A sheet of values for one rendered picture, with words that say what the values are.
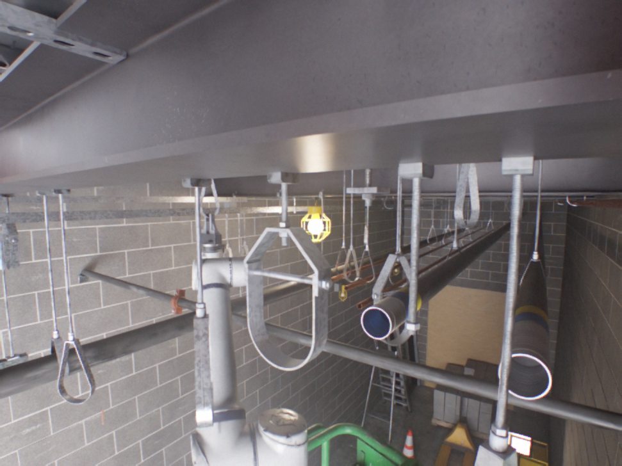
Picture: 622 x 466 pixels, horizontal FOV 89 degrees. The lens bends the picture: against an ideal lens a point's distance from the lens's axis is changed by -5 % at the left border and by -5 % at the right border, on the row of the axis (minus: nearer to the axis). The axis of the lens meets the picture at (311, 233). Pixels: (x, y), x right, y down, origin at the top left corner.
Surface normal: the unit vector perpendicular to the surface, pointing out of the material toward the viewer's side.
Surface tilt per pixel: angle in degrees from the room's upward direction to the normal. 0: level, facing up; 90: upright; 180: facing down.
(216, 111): 90
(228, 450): 50
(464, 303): 90
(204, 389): 74
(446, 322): 90
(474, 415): 90
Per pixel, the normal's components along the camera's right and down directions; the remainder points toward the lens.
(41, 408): 0.82, 0.05
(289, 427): 0.17, -0.98
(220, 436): 0.21, -0.57
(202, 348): 0.25, -0.18
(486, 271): -0.58, 0.07
